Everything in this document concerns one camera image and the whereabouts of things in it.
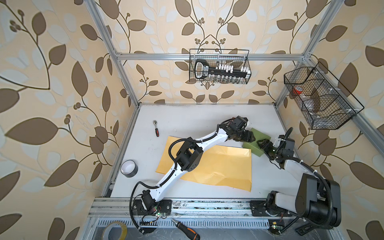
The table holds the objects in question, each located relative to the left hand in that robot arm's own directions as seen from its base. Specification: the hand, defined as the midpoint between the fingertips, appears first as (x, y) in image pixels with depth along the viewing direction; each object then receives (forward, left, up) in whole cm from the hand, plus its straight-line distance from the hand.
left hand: (254, 138), depth 89 cm
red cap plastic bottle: (+20, -23, +21) cm, 37 cm away
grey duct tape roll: (-17, +75, -11) cm, 78 cm away
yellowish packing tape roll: (-48, +66, -7) cm, 81 cm away
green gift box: (-5, -1, -4) cm, 6 cm away
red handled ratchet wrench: (+17, +66, -9) cm, 69 cm away
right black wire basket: (+5, -29, +25) cm, 38 cm away
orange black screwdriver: (-47, +36, -8) cm, 60 cm away
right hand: (-3, -5, -4) cm, 7 cm away
